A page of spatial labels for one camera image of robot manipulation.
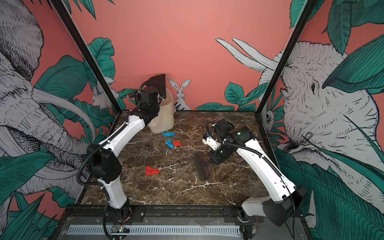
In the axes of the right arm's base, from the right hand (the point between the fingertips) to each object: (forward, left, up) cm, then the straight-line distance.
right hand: (211, 158), depth 69 cm
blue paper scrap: (+31, +28, -23) cm, 47 cm away
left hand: (+30, +41, +17) cm, 54 cm away
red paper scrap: (+23, +21, -23) cm, 39 cm away
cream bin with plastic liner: (+30, +28, -8) cm, 42 cm away
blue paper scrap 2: (+23, +27, -22) cm, 41 cm away
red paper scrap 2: (+3, +35, -22) cm, 42 cm away
